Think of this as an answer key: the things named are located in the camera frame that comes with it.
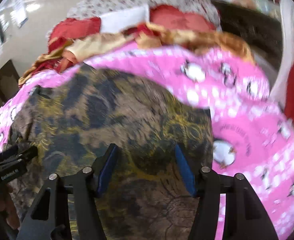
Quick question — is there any red gold blanket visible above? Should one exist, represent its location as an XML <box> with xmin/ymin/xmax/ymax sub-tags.
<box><xmin>18</xmin><ymin>4</ymin><xmax>255</xmax><ymax>88</ymax></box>

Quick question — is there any white pillow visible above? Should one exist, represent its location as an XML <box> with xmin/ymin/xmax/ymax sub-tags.
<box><xmin>99</xmin><ymin>4</ymin><xmax>150</xmax><ymax>34</ymax></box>

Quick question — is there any white red hanging garment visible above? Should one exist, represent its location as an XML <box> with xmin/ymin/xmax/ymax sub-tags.
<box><xmin>270</xmin><ymin>0</ymin><xmax>294</xmax><ymax>123</ymax></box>

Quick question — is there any left hand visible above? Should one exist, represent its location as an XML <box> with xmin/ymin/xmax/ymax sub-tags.
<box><xmin>0</xmin><ymin>184</ymin><xmax>20</xmax><ymax>230</ymax></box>

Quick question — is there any floral grey pillow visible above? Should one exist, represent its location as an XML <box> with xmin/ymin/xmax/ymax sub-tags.
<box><xmin>67</xmin><ymin>0</ymin><xmax>221</xmax><ymax>30</ymax></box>

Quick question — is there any pink penguin bedspread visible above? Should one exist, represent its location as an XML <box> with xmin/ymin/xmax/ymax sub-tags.
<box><xmin>0</xmin><ymin>44</ymin><xmax>294</xmax><ymax>239</ymax></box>

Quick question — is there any wall calendar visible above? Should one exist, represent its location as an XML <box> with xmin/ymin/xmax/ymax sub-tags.
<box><xmin>10</xmin><ymin>0</ymin><xmax>28</xmax><ymax>29</ymax></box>

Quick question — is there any brown yellow floral garment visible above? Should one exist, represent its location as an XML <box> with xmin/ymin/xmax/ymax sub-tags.
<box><xmin>7</xmin><ymin>65</ymin><xmax>213</xmax><ymax>239</ymax></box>

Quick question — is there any dark wooden bedside cabinet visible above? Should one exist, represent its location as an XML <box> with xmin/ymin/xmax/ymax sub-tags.
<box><xmin>210</xmin><ymin>0</ymin><xmax>282</xmax><ymax>70</ymax></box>

